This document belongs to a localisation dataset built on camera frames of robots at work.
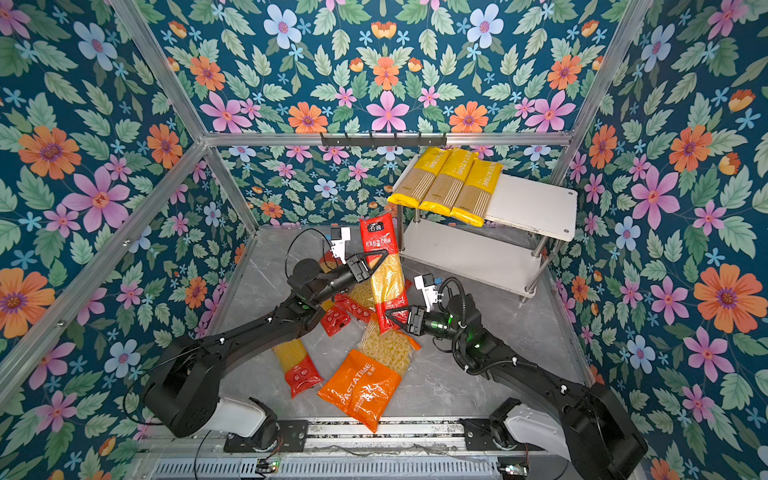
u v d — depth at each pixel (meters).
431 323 0.66
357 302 0.95
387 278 0.70
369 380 0.79
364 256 0.70
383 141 0.91
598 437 0.40
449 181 0.82
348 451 0.72
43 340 0.52
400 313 0.70
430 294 0.69
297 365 0.82
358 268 0.66
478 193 0.78
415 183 0.81
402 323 0.69
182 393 0.43
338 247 0.69
